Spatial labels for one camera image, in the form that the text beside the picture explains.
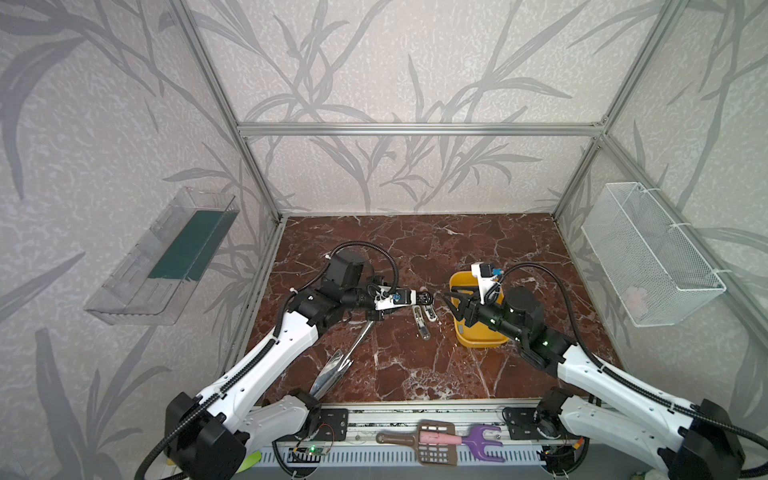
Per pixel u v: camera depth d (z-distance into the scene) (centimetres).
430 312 93
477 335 84
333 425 73
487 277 64
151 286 64
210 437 37
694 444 39
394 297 59
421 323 90
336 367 82
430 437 69
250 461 69
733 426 39
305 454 72
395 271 106
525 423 75
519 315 56
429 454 71
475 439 70
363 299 62
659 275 62
